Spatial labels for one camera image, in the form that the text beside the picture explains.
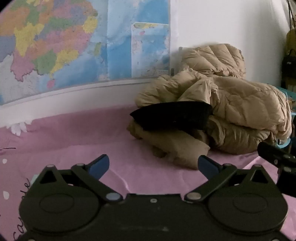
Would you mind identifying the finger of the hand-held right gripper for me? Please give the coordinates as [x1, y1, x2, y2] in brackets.
[257, 141, 296, 171]

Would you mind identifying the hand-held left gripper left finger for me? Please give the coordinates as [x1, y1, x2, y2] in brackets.
[37, 154, 122, 205]

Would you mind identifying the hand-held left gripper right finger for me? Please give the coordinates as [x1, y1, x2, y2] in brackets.
[184, 155, 277, 203]

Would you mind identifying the tan down jacket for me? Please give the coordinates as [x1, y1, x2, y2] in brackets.
[127, 43, 292, 170]

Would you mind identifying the pink bed sheet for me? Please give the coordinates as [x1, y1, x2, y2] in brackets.
[0, 104, 296, 239]

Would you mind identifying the light blue plastic basket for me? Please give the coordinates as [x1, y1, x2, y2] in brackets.
[276, 86, 296, 149]

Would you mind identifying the black hanging pouch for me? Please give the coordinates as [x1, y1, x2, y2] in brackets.
[282, 54, 296, 80]

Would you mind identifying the white lace trim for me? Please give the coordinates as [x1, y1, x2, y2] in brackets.
[6, 122, 31, 135]

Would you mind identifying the olive hanging bag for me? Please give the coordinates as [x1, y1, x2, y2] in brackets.
[284, 0, 296, 93]

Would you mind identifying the colourful wall map poster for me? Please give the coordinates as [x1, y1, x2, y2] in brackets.
[0, 0, 171, 106]

